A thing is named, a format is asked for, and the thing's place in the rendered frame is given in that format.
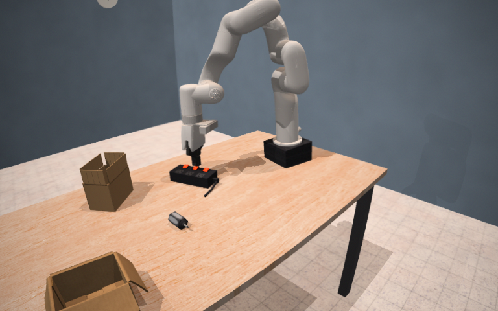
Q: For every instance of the black power strip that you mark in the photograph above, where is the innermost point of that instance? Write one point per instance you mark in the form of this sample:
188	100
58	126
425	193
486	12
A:
196	176

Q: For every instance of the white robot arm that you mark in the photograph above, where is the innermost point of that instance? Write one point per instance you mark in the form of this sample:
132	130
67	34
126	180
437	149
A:
287	81

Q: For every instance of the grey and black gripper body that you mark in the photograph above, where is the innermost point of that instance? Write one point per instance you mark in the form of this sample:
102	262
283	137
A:
191	133

